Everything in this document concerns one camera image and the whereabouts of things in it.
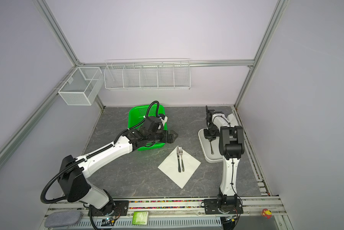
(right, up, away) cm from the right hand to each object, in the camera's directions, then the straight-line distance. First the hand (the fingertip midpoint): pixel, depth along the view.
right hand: (212, 140), depth 100 cm
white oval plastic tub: (-5, -2, -5) cm, 8 cm away
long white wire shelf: (-45, +47, -1) cm, 65 cm away
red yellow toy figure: (+18, -30, -32) cm, 48 cm away
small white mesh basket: (-89, +37, -3) cm, 97 cm away
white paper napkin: (-29, -15, -12) cm, 35 cm away
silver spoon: (-1, -6, -5) cm, 9 cm away
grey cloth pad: (-83, -34, -31) cm, 95 cm away
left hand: (-28, +5, -22) cm, 36 cm away
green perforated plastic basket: (-56, +18, +8) cm, 60 cm away
